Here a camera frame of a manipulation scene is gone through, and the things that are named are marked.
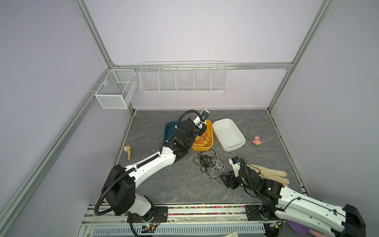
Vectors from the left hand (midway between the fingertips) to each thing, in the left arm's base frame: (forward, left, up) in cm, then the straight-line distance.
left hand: (201, 116), depth 76 cm
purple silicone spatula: (-50, -46, -30) cm, 74 cm away
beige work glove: (-24, -41, -29) cm, 56 cm away
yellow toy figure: (0, +48, -29) cm, 56 cm away
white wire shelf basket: (+35, +7, 0) cm, 36 cm away
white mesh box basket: (+33, +54, -5) cm, 64 cm away
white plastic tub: (+7, -21, -30) cm, 38 cm away
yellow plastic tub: (-2, +1, -29) cm, 29 cm away
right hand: (-24, -11, -23) cm, 35 cm away
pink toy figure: (0, -38, -28) cm, 48 cm away
